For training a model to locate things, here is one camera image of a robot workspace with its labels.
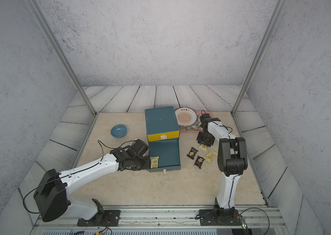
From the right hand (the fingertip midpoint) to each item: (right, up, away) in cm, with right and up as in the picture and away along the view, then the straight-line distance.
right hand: (203, 142), depth 96 cm
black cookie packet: (-7, -7, 0) cm, 10 cm away
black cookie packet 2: (-3, -11, -3) cm, 12 cm away
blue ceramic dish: (-59, +7, +12) cm, 60 cm away
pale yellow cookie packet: (-31, -10, -11) cm, 34 cm away
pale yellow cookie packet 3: (-1, -2, -2) cm, 3 cm away
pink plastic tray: (-2, +10, +15) cm, 18 cm away
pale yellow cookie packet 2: (+3, -8, -2) cm, 9 cm away
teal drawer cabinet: (-27, +12, -11) cm, 31 cm away
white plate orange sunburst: (-10, +18, +19) cm, 28 cm away
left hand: (-31, -11, -15) cm, 36 cm away
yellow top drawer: (-25, +5, -13) cm, 29 cm away
